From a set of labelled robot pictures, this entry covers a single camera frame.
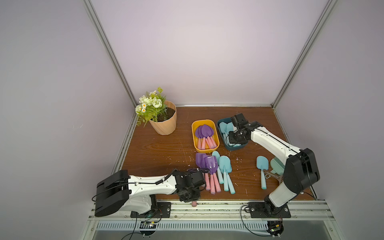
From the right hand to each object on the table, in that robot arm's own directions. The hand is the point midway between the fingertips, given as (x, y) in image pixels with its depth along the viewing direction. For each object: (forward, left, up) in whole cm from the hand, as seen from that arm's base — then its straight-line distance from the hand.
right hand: (233, 133), depth 89 cm
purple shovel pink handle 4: (-2, +14, -8) cm, 16 cm away
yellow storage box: (+13, +21, -6) cm, 25 cm away
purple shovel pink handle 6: (-13, +20, -14) cm, 27 cm away
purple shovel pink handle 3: (+7, +14, -10) cm, 18 cm away
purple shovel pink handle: (+5, +23, -10) cm, 25 cm away
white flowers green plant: (+5, +47, +18) cm, 50 cm away
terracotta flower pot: (+4, +41, +4) cm, 42 cm away
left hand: (-35, +20, -10) cm, 42 cm away
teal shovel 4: (-14, -17, -11) cm, 25 cm away
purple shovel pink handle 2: (+5, +18, -10) cm, 21 cm away
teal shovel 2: (-28, +6, -10) cm, 30 cm away
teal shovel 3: (-17, +5, -11) cm, 21 cm away
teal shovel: (-9, +10, -11) cm, 17 cm away
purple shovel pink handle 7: (-16, +13, -10) cm, 23 cm away
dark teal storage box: (-5, +2, -9) cm, 11 cm away
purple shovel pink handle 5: (-37, +23, -9) cm, 44 cm away
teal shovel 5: (+11, +5, -9) cm, 15 cm away
